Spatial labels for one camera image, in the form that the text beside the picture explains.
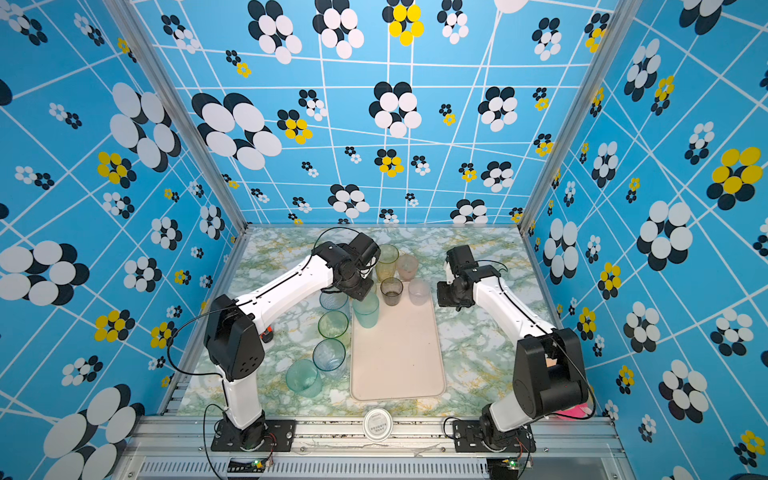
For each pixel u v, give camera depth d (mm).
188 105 866
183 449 725
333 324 822
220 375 525
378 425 703
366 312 840
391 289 990
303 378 825
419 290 985
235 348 468
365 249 687
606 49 733
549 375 434
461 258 699
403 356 929
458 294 736
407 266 1050
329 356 821
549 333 454
